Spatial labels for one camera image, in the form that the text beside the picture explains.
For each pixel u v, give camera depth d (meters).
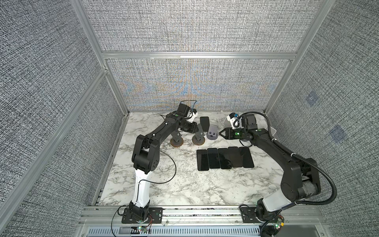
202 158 0.93
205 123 1.13
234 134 0.77
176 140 0.96
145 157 0.54
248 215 0.73
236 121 0.78
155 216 0.73
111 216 0.74
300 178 0.44
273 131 0.95
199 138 0.98
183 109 0.77
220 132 0.84
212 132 1.00
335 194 0.40
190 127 0.84
